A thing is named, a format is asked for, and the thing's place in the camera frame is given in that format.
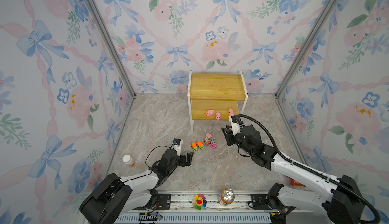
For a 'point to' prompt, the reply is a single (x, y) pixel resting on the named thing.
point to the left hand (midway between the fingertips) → (187, 150)
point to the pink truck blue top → (214, 144)
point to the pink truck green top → (207, 142)
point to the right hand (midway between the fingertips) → (224, 126)
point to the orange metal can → (226, 196)
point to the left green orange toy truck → (194, 146)
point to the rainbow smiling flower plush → (199, 201)
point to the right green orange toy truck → (199, 144)
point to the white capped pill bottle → (128, 159)
